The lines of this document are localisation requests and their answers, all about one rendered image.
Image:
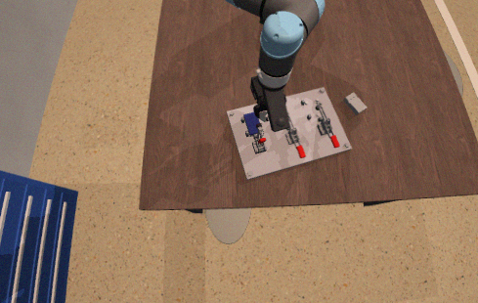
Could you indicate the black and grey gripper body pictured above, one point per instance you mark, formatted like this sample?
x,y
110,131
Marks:
x,y
256,88

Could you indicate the black toggle clamp with red handle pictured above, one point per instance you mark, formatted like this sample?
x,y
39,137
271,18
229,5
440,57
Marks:
x,y
326,124

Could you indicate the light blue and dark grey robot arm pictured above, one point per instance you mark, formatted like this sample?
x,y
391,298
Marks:
x,y
280,40

